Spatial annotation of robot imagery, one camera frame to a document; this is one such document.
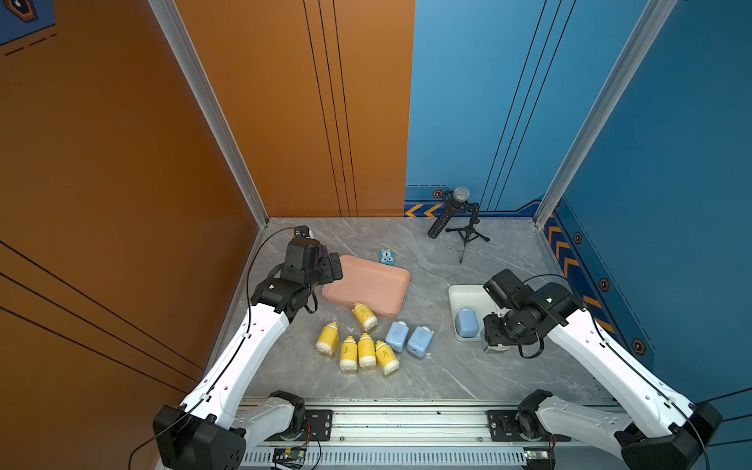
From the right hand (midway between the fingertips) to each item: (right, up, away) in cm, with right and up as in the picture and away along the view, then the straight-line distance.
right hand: (493, 336), depth 73 cm
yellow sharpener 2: (-32, -6, +6) cm, 33 cm away
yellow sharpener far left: (-43, -3, +9) cm, 44 cm away
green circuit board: (-51, -30, -1) cm, 59 cm away
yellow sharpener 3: (-27, -7, +5) cm, 28 cm away
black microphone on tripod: (-5, +37, +21) cm, 43 cm away
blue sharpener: (-24, -2, +9) cm, 26 cm away
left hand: (-44, +20, +6) cm, 48 cm away
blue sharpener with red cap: (0, -2, -3) cm, 4 cm away
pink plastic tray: (-30, +8, +28) cm, 42 cm away
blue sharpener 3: (-3, 0, +14) cm, 14 cm away
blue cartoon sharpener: (-27, +19, +33) cm, 46 cm away
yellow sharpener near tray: (-33, +2, +12) cm, 35 cm away
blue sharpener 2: (-17, -4, +9) cm, 20 cm away
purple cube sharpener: (-50, +21, +39) cm, 67 cm away
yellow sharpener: (-37, -7, +6) cm, 38 cm away
